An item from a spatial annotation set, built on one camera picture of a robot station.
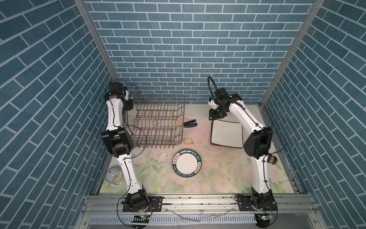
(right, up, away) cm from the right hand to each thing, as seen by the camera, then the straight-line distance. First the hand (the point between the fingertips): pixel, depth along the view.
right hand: (212, 118), depth 93 cm
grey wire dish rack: (-39, -2, +15) cm, 42 cm away
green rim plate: (-17, -27, -8) cm, 33 cm away
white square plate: (+13, -12, +13) cm, 22 cm away
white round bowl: (-56, -31, -17) cm, 66 cm away
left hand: (-54, +9, +1) cm, 55 cm away
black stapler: (-15, -4, +12) cm, 20 cm away
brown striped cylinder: (+36, -26, -6) cm, 44 cm away
